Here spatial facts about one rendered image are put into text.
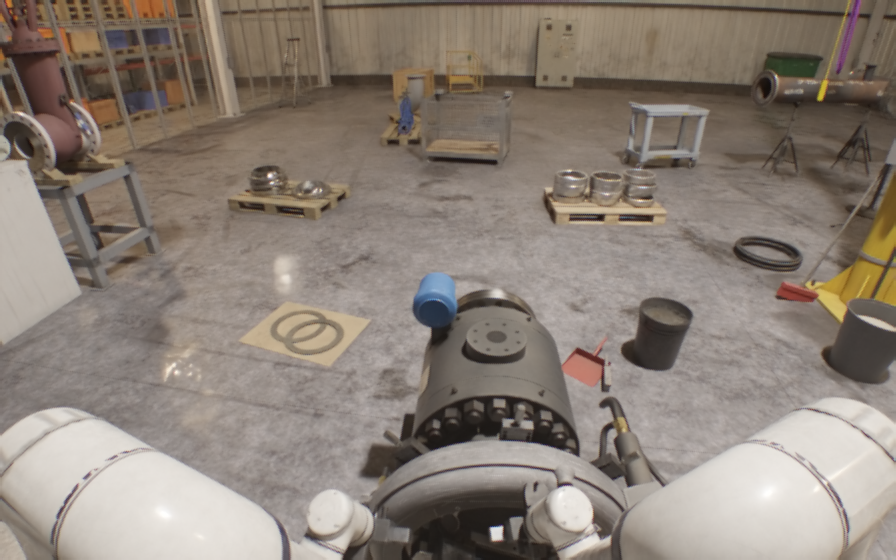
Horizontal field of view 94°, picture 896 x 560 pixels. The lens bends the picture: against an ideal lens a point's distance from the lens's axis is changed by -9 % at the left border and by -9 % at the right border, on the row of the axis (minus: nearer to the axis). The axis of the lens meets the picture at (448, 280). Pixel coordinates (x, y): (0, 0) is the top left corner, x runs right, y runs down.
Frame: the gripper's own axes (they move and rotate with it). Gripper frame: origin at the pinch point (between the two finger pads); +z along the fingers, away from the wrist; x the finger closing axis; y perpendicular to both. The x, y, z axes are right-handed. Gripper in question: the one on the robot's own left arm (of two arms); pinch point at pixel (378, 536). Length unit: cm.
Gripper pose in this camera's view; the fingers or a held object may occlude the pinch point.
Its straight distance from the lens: 129.8
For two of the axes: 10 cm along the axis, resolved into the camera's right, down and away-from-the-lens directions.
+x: -9.8, 0.3, 1.9
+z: 1.7, 6.0, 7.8
